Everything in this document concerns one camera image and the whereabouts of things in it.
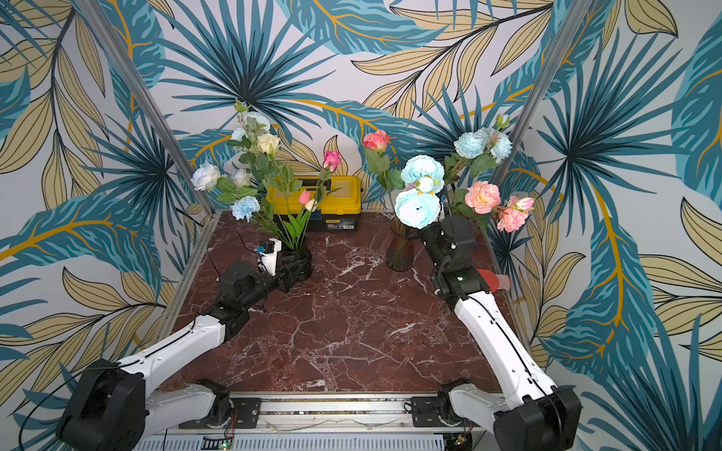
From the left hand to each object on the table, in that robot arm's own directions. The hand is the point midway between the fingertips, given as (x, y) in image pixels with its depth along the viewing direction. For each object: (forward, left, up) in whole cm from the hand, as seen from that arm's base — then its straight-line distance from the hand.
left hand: (299, 263), depth 81 cm
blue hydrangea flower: (+6, +12, +16) cm, 21 cm away
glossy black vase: (-4, 0, +4) cm, 6 cm away
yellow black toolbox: (+27, -8, -4) cm, 28 cm away
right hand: (+6, -31, +20) cm, 38 cm away
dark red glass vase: (+13, -31, -8) cm, 34 cm away
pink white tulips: (+11, +3, +1) cm, 12 cm away
